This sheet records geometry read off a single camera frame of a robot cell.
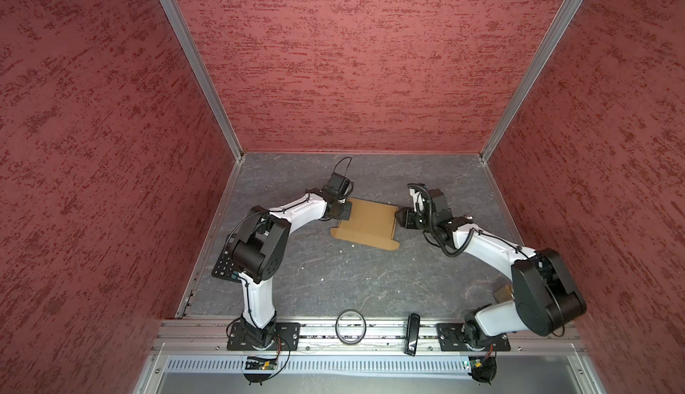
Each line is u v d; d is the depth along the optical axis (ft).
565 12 2.54
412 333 2.38
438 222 2.24
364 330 2.46
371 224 3.04
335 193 2.49
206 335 2.49
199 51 2.87
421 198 2.38
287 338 2.43
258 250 1.64
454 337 2.43
